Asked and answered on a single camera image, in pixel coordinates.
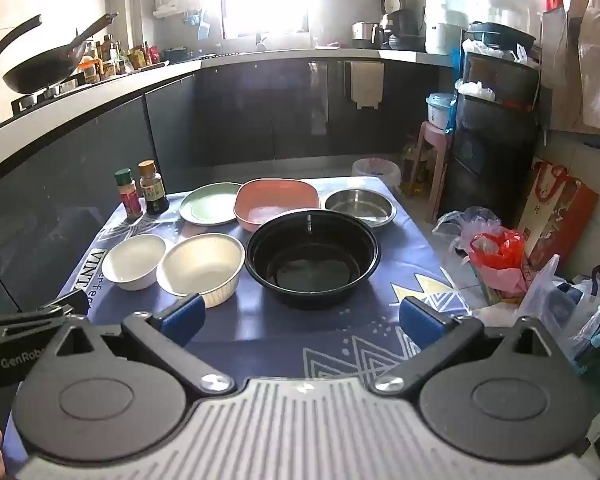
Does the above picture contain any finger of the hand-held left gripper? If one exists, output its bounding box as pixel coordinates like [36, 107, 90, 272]
[0, 294, 91, 348]

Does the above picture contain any small white rice cooker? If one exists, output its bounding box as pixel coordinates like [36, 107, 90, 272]
[426, 93, 455, 128]

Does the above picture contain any red plastic bag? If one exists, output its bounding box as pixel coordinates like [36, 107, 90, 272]
[467, 230, 529, 297]

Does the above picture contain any cream bowl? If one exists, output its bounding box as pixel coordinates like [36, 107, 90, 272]
[156, 233, 246, 309]

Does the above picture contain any black air fryer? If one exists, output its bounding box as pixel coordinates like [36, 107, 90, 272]
[380, 0, 426, 52]

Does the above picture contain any dark soy sauce bottle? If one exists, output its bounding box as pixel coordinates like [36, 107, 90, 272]
[138, 160, 171, 216]

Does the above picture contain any black wok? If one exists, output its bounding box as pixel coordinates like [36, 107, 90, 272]
[2, 11, 120, 95]

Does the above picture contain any red spice jar green lid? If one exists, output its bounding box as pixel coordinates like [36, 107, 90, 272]
[114, 168, 144, 221]

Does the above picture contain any pink square bowl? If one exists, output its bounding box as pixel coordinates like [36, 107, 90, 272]
[234, 178, 322, 233]

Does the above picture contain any row of condiment bottles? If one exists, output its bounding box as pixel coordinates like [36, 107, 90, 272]
[77, 34, 162, 84]

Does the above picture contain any white plastic bag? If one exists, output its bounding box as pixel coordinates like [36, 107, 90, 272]
[352, 157, 402, 192]
[517, 255, 600, 357]

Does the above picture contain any large black bowl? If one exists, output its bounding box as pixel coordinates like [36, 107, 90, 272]
[246, 210, 382, 311]

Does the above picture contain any kitchen counter with dark cabinets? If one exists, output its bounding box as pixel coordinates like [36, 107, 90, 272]
[0, 47, 456, 306]

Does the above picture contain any yellow oil bottle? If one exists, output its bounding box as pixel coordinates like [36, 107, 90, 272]
[400, 142, 429, 194]

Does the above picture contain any stove grate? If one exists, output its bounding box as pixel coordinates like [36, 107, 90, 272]
[0, 82, 83, 131]

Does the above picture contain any small white bowl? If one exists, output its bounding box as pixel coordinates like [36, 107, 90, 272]
[101, 234, 167, 292]

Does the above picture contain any black frying pan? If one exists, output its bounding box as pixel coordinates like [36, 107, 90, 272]
[0, 14, 43, 92]

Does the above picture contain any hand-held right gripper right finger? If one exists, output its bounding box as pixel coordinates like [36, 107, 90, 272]
[372, 296, 556, 395]

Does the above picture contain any silver toaster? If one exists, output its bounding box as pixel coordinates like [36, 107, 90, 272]
[351, 21, 381, 44]

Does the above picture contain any red gift bag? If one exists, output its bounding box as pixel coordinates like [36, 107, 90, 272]
[516, 159, 600, 272]

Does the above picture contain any green plate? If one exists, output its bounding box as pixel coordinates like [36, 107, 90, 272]
[179, 183, 243, 226]

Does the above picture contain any pink stool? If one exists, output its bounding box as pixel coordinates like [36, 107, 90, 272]
[411, 121, 452, 212]

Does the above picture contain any clear plastic bag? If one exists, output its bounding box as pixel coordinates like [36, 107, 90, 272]
[432, 206, 502, 252]

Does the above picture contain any tall white appliance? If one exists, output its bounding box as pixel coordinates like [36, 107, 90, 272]
[425, 0, 473, 56]

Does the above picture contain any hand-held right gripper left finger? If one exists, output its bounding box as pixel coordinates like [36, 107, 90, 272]
[47, 294, 236, 396]

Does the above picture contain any black tray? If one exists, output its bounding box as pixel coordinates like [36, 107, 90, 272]
[467, 21, 537, 54]

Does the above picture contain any blue patterned tablecloth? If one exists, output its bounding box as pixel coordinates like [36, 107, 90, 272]
[2, 176, 477, 461]

